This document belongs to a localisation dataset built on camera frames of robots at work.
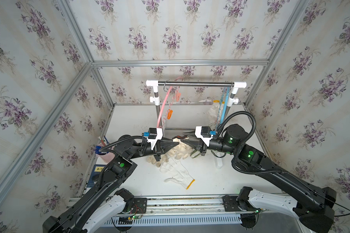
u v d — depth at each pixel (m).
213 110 0.95
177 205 0.75
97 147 0.79
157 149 0.51
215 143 0.51
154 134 0.47
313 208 0.39
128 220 0.68
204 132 0.45
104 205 0.56
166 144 0.54
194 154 0.89
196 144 0.51
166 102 0.67
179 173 0.84
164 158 0.88
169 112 0.80
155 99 0.68
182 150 0.60
